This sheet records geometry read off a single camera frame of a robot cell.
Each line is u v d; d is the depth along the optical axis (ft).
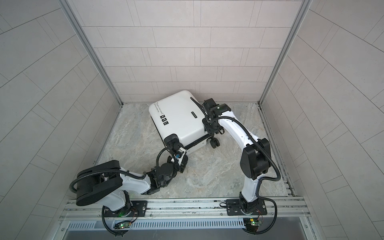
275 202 2.11
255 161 1.50
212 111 2.02
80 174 1.46
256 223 2.20
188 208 2.37
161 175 1.95
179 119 2.71
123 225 2.11
